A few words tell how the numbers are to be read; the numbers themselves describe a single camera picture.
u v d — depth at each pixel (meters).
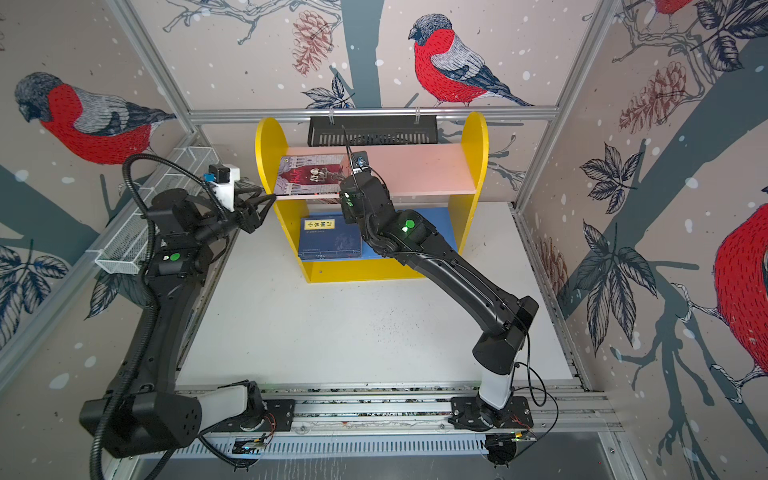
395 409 0.76
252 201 0.61
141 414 0.37
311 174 0.72
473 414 0.73
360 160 0.54
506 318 0.43
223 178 0.56
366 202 0.46
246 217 0.60
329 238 0.88
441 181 0.74
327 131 0.95
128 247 0.70
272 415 0.73
